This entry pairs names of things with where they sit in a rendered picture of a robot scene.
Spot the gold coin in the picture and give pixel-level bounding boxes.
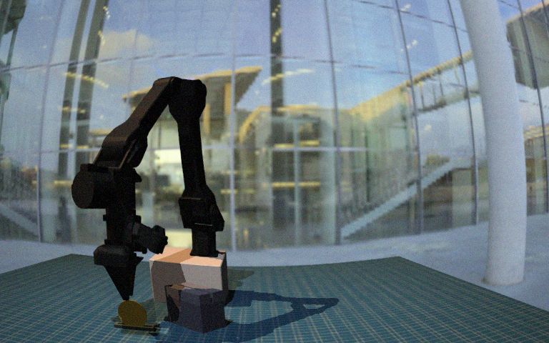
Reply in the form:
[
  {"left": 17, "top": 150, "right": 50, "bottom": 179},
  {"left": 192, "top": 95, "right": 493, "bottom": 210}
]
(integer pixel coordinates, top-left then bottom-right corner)
[{"left": 118, "top": 300, "right": 147, "bottom": 327}]

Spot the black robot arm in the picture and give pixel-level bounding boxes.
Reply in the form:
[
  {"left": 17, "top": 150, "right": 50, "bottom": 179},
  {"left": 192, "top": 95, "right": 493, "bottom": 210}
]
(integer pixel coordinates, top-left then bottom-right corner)
[{"left": 71, "top": 76, "right": 224, "bottom": 257}]

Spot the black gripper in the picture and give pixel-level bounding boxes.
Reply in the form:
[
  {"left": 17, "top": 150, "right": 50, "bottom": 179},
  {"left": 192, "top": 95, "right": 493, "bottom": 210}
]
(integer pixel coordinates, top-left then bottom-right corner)
[{"left": 93, "top": 209, "right": 147, "bottom": 301}]

